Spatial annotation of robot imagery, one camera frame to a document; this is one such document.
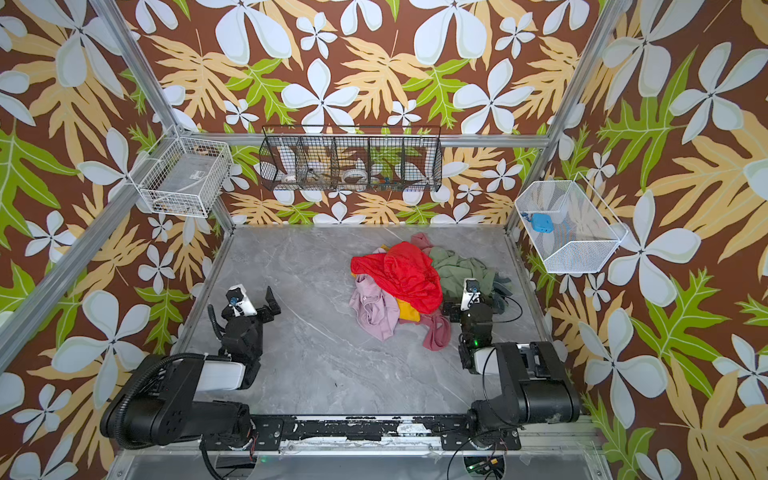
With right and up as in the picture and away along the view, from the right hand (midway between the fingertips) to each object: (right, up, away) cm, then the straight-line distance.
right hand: (462, 290), depth 91 cm
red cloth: (-17, +6, -3) cm, 19 cm away
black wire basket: (-35, +43, +6) cm, 56 cm away
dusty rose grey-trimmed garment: (-8, -13, -1) cm, 15 cm away
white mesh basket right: (+29, +17, -13) cm, 36 cm away
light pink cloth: (-27, -6, 0) cm, 28 cm away
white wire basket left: (-82, +33, -6) cm, 89 cm away
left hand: (-64, +1, -5) cm, 64 cm away
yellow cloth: (-17, -7, 0) cm, 18 cm away
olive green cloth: (-2, +6, +4) cm, 8 cm away
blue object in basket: (+22, +20, -5) cm, 30 cm away
